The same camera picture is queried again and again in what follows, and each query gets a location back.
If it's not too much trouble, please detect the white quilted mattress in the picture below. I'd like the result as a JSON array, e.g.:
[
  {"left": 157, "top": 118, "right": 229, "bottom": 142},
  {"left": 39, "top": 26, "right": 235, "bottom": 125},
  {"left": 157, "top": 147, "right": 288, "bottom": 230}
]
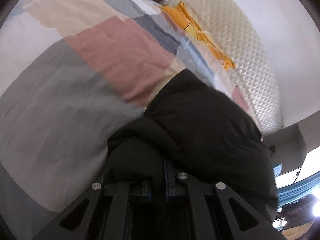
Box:
[{"left": 175, "top": 0, "right": 284, "bottom": 134}]

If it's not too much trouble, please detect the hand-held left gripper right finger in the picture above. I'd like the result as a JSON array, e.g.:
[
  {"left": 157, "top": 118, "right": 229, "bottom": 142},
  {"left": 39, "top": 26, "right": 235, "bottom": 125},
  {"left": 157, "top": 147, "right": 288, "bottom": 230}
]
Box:
[{"left": 160, "top": 157, "right": 286, "bottom": 240}]

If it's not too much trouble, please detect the blue curtain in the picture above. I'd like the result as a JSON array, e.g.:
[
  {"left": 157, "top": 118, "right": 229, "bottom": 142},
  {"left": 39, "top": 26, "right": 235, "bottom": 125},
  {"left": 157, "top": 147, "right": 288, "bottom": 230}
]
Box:
[{"left": 277, "top": 177, "right": 320, "bottom": 206}]

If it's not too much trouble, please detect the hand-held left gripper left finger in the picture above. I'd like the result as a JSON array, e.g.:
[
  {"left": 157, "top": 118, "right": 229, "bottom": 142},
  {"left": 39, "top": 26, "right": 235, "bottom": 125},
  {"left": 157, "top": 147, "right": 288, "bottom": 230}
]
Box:
[{"left": 32, "top": 177, "right": 152, "bottom": 240}]

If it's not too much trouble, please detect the orange garment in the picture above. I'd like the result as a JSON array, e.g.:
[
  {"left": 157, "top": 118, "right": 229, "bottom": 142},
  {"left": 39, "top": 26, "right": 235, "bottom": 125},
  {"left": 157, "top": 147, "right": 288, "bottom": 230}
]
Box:
[{"left": 161, "top": 1, "right": 236, "bottom": 71}]

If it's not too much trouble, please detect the black puffer jacket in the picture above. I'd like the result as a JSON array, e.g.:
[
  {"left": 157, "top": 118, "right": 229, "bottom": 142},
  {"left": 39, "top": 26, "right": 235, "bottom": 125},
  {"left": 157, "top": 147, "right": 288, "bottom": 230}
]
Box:
[{"left": 107, "top": 69, "right": 279, "bottom": 223}]

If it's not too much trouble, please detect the pastel checked blanket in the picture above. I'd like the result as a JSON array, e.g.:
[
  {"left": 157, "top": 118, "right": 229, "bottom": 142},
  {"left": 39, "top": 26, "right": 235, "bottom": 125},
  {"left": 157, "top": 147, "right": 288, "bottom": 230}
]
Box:
[{"left": 0, "top": 0, "right": 250, "bottom": 240}]

